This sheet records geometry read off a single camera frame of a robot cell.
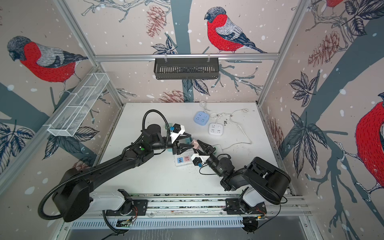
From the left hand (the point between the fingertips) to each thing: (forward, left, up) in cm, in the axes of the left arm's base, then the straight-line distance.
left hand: (190, 141), depth 70 cm
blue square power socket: (+32, -7, -22) cm, 40 cm away
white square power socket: (+24, -17, -23) cm, 37 cm away
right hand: (+2, -3, -7) cm, 8 cm away
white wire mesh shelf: (+8, +59, +5) cm, 60 cm away
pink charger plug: (0, -3, -5) cm, 6 cm away
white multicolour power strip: (+1, +5, -22) cm, 23 cm away
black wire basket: (+59, +4, +2) cm, 60 cm away
